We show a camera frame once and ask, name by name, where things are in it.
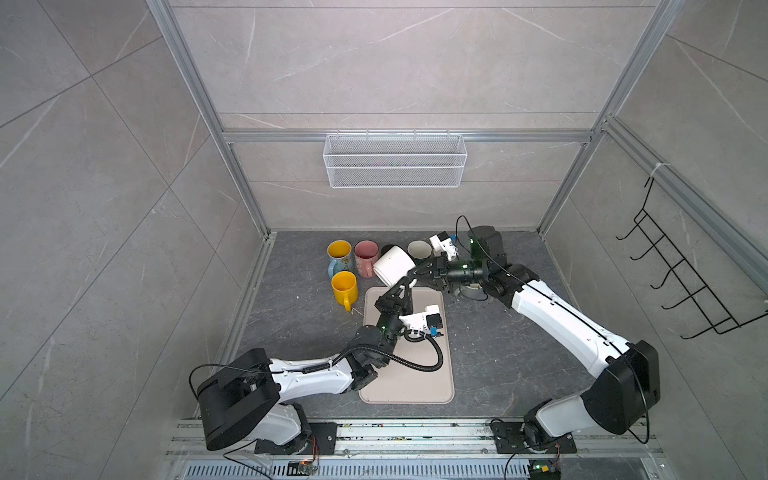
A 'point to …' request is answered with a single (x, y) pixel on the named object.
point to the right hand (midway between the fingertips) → (409, 276)
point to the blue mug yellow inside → (340, 253)
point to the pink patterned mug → (366, 253)
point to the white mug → (394, 265)
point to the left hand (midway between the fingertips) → (397, 272)
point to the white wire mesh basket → (387, 161)
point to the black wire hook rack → (722, 320)
